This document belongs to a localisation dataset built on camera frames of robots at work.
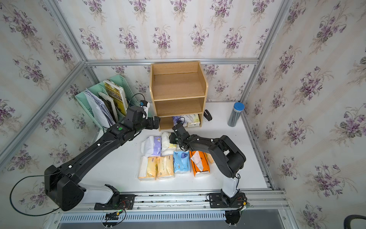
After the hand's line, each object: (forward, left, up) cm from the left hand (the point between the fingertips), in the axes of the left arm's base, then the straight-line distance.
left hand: (155, 118), depth 79 cm
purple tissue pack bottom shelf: (+14, -11, -17) cm, 25 cm away
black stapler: (+19, -36, -21) cm, 46 cm away
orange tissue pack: (-18, -25, -16) cm, 35 cm away
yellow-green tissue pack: (-7, -5, -18) cm, 20 cm away
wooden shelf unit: (+20, -13, +5) cm, 24 cm away
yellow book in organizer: (+23, +28, -1) cm, 36 cm away
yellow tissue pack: (-20, -6, -18) cm, 28 cm away
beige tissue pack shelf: (-15, -33, -21) cm, 41 cm away
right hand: (-1, -9, -19) cm, 21 cm away
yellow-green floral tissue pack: (+14, -26, -17) cm, 33 cm away
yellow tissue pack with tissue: (-19, +2, -20) cm, 28 cm away
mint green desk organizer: (+18, +35, -4) cm, 39 cm away
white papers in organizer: (+5, +32, +2) cm, 33 cm away
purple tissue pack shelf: (-9, +3, -17) cm, 19 cm away
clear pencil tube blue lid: (+11, -52, -10) cm, 54 cm away
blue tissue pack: (-17, -15, -20) cm, 31 cm away
